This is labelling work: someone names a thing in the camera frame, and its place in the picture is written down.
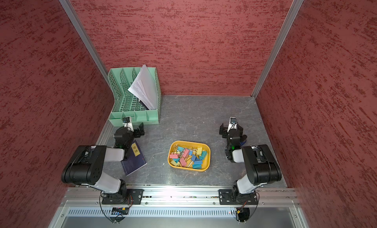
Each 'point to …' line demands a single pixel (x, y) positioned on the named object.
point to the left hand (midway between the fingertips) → (135, 125)
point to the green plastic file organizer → (126, 104)
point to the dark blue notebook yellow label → (135, 159)
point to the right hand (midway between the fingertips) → (229, 125)
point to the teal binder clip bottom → (197, 166)
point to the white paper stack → (145, 87)
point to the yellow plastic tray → (206, 161)
